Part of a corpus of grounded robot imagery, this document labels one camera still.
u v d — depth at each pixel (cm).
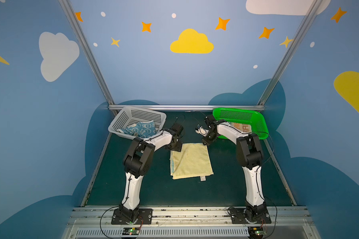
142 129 107
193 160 94
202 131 95
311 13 72
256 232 71
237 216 74
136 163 54
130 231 71
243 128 110
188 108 127
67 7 69
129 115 115
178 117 87
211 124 84
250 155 59
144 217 74
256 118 112
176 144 89
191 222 73
